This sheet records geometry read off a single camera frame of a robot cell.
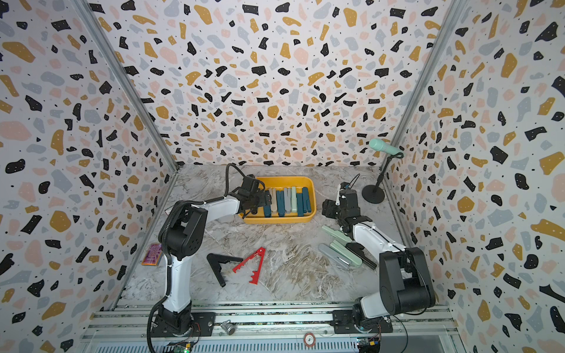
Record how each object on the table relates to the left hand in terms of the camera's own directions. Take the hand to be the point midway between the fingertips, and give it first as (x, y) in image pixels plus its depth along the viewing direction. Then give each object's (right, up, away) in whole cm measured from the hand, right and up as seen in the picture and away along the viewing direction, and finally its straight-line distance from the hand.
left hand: (269, 196), depth 104 cm
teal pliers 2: (+5, -3, 0) cm, 6 cm away
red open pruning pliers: (-2, -29, -20) cm, 35 cm away
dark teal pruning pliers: (+17, -2, +2) cm, 18 cm away
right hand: (+29, -2, -12) cm, 31 cm away
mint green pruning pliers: (+12, -1, +1) cm, 12 cm away
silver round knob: (-9, -41, -32) cm, 53 cm away
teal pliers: (-1, -7, -1) cm, 7 cm away
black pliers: (-19, -24, -18) cm, 35 cm away
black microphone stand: (+52, +1, +6) cm, 52 cm away
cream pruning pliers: (+2, -4, -1) cm, 5 cm away
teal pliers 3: (+15, -6, -2) cm, 16 cm away
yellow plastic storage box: (+5, +6, +6) cm, 10 cm away
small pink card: (-44, -22, -16) cm, 52 cm away
